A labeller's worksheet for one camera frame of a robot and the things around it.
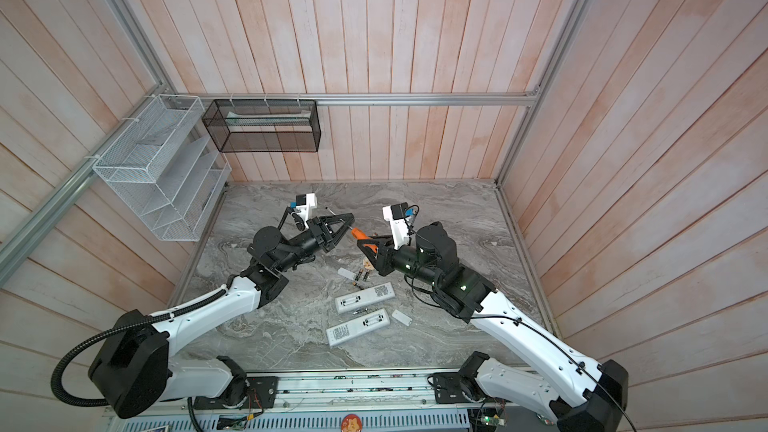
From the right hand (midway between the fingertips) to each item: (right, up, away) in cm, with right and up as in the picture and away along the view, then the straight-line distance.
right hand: (361, 243), depth 66 cm
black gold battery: (0, -14, +29) cm, 32 cm away
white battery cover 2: (-6, -13, +30) cm, 33 cm away
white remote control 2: (-1, -19, +22) cm, 29 cm away
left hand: (-1, +4, +2) cm, 5 cm away
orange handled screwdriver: (0, +2, 0) cm, 2 cm away
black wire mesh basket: (-37, +38, +39) cm, 66 cm away
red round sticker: (-2, -43, +3) cm, 43 cm away
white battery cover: (+11, -24, +20) cm, 33 cm away
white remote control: (-2, -25, +16) cm, 30 cm away
